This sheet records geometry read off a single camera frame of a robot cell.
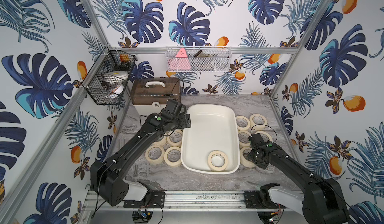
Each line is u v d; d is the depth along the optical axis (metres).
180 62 0.90
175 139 0.97
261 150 0.62
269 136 0.94
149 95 0.93
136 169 0.84
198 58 0.92
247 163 0.81
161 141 0.92
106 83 0.94
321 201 0.41
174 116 0.59
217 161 0.86
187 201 0.75
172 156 0.90
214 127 1.05
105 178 0.39
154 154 0.90
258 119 1.06
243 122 1.03
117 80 0.80
